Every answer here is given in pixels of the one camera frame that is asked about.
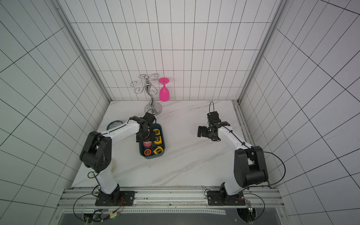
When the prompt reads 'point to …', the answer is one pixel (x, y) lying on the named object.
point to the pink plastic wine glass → (164, 93)
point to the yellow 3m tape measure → (157, 131)
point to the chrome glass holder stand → (150, 90)
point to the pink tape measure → (147, 144)
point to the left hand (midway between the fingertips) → (146, 141)
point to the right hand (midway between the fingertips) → (199, 133)
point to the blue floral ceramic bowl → (113, 124)
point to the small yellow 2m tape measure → (158, 140)
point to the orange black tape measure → (147, 152)
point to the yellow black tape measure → (158, 150)
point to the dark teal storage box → (155, 148)
